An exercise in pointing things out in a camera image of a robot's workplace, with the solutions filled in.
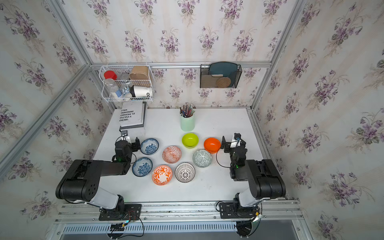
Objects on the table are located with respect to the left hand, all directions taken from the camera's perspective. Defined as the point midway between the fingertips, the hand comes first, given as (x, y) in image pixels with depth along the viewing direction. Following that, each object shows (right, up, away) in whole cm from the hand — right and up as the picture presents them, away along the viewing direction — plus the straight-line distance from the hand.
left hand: (132, 139), depth 92 cm
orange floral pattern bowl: (+21, -20, -8) cm, 30 cm away
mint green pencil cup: (+35, +10, +12) cm, 38 cm away
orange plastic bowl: (+51, -4, +3) cm, 51 cm away
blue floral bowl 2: (+8, -16, -5) cm, 19 cm away
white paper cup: (+7, +30, +1) cm, 31 cm away
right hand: (+63, +1, -3) cm, 63 cm away
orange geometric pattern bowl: (+25, -10, +1) cm, 27 cm away
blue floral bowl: (+10, -5, +4) cm, 12 cm away
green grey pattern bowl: (+44, -12, -2) cm, 46 cm away
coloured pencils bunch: (+34, +18, +7) cm, 39 cm away
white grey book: (-5, +16, +14) cm, 22 cm away
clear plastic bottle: (-9, +31, -6) cm, 33 cm away
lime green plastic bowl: (+36, -2, +6) cm, 37 cm away
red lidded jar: (-14, +41, 0) cm, 43 cm away
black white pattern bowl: (+34, -19, -7) cm, 39 cm away
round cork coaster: (+59, +37, +5) cm, 69 cm away
